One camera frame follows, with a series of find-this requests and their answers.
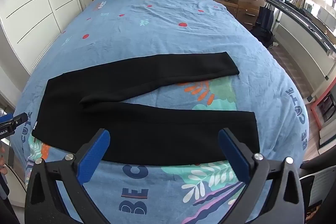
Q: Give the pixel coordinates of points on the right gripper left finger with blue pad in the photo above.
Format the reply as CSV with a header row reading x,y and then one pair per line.
x,y
44,203

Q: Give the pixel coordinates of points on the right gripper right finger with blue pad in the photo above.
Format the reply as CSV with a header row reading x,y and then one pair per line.
x,y
284,203

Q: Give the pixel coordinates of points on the black pants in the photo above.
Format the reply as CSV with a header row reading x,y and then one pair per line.
x,y
77,104

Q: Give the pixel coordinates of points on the person's left hand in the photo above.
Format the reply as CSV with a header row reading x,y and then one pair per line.
x,y
3,169

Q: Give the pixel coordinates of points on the white wardrobe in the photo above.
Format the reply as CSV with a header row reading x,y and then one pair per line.
x,y
31,26

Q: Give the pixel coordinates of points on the black bag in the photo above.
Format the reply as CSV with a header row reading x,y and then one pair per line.
x,y
262,30

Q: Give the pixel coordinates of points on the blue patterned bed sheet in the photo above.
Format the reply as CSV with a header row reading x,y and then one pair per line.
x,y
113,30

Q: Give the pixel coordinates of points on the desk with metal rail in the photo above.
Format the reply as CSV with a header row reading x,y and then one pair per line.
x,y
305,22

